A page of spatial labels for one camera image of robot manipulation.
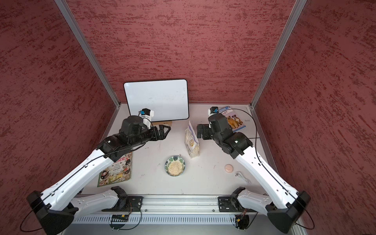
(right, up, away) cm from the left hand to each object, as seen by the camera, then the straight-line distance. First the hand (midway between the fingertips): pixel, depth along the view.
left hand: (162, 131), depth 71 cm
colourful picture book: (-29, -25, +13) cm, 40 cm away
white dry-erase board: (-2, +20, +26) cm, 33 cm away
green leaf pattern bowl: (+5, -22, +13) cm, 26 cm away
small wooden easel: (-2, +2, +32) cm, 32 cm away
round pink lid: (+37, -24, +16) cm, 47 cm away
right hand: (+22, +1, +2) cm, 22 cm away
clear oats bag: (+14, -7, +11) cm, 20 cm away
